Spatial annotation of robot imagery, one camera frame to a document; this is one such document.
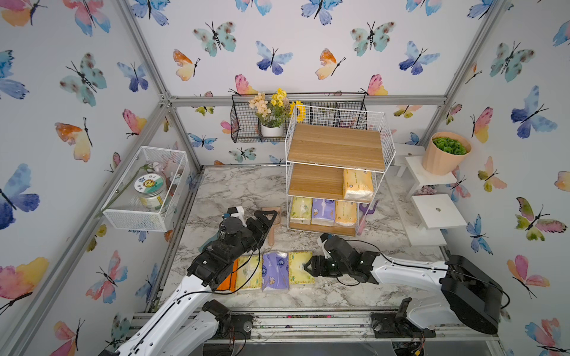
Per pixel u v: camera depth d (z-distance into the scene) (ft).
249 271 2.63
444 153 2.55
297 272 2.64
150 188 2.14
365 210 3.42
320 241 2.59
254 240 2.00
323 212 3.14
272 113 2.83
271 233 3.13
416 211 2.84
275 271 2.71
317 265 2.41
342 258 2.16
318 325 2.48
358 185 2.43
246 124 2.98
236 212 2.25
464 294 1.38
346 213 3.17
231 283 2.56
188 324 1.90
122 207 2.18
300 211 3.23
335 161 2.16
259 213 2.15
